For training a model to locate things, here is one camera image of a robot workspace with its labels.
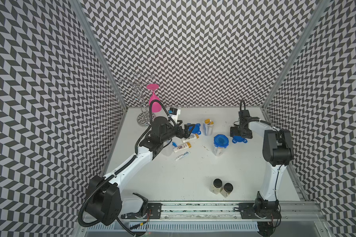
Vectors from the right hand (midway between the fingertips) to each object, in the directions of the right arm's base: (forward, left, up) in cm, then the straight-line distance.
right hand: (238, 136), depth 102 cm
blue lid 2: (-3, +1, +2) cm, 3 cm away
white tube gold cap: (-9, +37, +3) cm, 39 cm away
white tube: (+2, +20, +12) cm, 23 cm away
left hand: (-9, +35, +26) cm, 44 cm away
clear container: (-15, +17, +7) cm, 24 cm away
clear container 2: (-13, +47, +6) cm, 50 cm away
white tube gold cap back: (-2, +32, +3) cm, 33 cm away
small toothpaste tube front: (-15, +39, +2) cm, 42 cm away
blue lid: (+6, +29, 0) cm, 30 cm away
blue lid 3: (-11, +16, +13) cm, 23 cm away
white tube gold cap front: (+4, +22, +13) cm, 26 cm away
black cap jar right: (-37, +17, +9) cm, 41 cm away
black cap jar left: (-36, +22, +9) cm, 43 cm away
